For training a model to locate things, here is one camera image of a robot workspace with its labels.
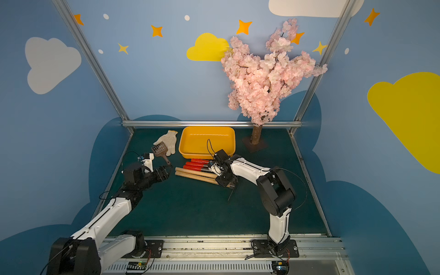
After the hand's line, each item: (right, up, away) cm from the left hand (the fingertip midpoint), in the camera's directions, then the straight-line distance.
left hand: (168, 165), depth 84 cm
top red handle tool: (+14, 0, +17) cm, 22 cm away
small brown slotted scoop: (-13, +7, +24) cm, 29 cm away
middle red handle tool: (+9, -1, +19) cm, 21 cm away
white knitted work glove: (-9, +13, +31) cm, 35 cm away
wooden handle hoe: (+12, -6, +14) cm, 19 cm away
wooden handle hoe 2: (+14, -9, +12) cm, 20 cm away
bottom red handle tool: (+12, -4, +14) cm, 19 cm away
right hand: (+29, -9, +10) cm, 32 cm away
